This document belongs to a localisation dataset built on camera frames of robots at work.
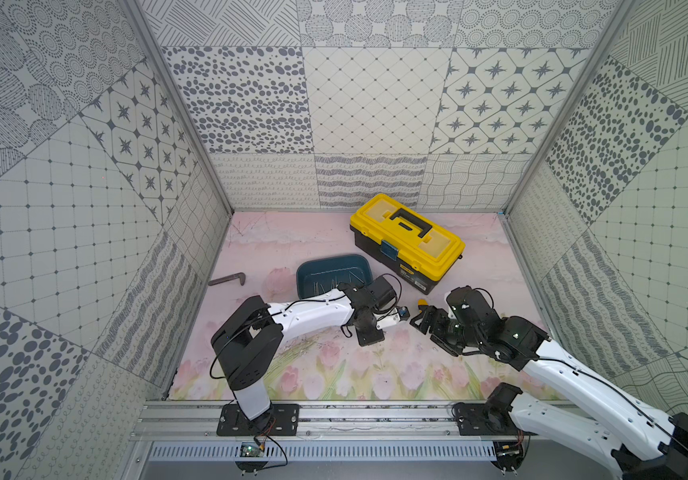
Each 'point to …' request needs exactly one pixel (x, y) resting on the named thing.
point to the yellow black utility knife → (422, 304)
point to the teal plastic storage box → (319, 273)
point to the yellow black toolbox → (409, 244)
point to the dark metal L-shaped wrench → (240, 275)
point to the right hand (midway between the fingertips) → (421, 330)
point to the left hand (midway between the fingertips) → (377, 325)
